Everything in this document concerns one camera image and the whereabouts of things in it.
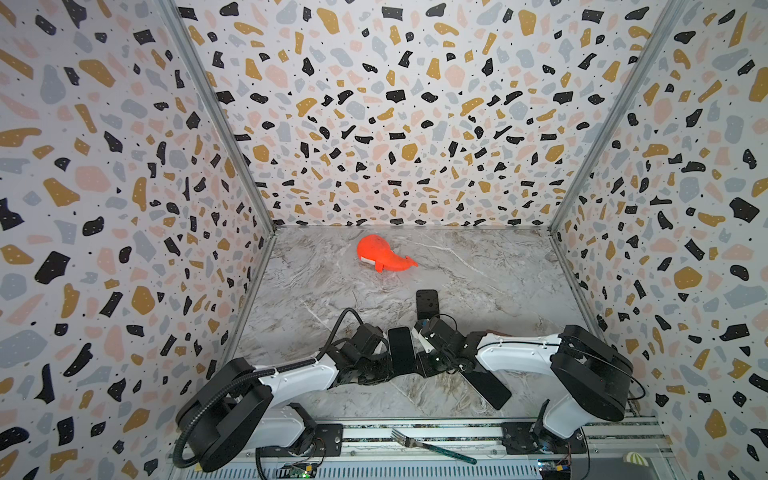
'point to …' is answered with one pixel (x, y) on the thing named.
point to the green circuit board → (297, 471)
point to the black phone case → (427, 304)
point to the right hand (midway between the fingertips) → (407, 366)
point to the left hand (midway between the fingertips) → (400, 372)
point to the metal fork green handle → (412, 442)
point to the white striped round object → (635, 457)
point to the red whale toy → (376, 250)
